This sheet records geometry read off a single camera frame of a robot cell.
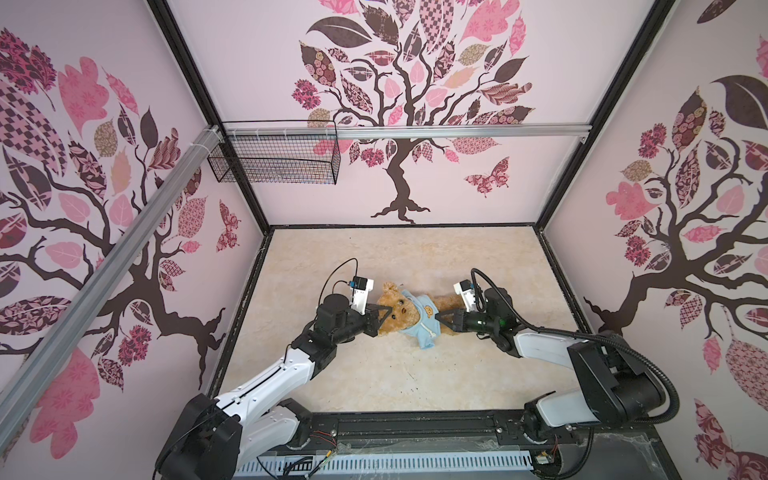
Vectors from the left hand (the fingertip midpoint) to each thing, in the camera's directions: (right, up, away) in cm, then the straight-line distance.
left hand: (390, 312), depth 79 cm
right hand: (+15, -2, +7) cm, 16 cm away
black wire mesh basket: (-37, +49, +16) cm, 63 cm away
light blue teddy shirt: (+10, -5, +3) cm, 12 cm away
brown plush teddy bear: (+4, -1, -2) cm, 4 cm away
